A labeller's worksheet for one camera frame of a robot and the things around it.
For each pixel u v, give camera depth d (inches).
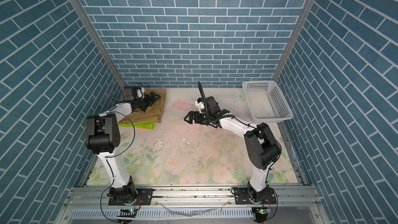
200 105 33.1
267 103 44.3
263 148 18.9
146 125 36.8
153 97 36.0
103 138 21.3
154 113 37.8
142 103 34.4
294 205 28.6
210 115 28.1
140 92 34.1
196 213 27.4
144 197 29.1
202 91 27.7
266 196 27.5
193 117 31.2
